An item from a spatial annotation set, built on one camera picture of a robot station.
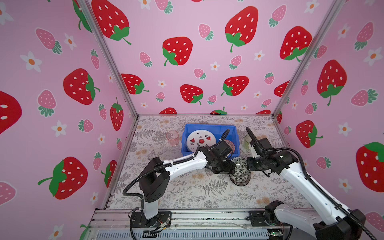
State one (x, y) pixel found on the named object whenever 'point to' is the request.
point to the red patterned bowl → (230, 145)
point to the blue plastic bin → (218, 129)
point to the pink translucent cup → (172, 136)
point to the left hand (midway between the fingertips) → (232, 172)
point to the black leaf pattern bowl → (241, 176)
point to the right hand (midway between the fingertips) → (247, 163)
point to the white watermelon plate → (200, 137)
